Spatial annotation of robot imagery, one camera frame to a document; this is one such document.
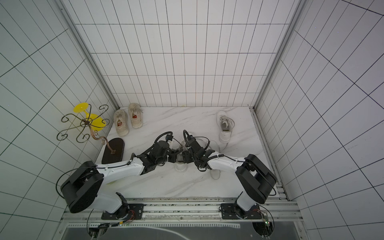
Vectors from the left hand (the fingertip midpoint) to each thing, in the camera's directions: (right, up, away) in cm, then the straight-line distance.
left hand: (176, 154), depth 87 cm
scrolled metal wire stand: (-39, +14, -22) cm, 47 cm away
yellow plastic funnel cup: (-38, +19, -15) cm, 45 cm away
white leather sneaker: (+3, -4, -8) cm, 9 cm away
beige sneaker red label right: (-32, +24, +21) cm, 45 cm away
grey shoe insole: (+23, -11, -3) cm, 25 cm away
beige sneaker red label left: (-41, +20, +16) cm, 49 cm away
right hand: (+7, +2, +3) cm, 8 cm away
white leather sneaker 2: (+31, +17, +10) cm, 37 cm away
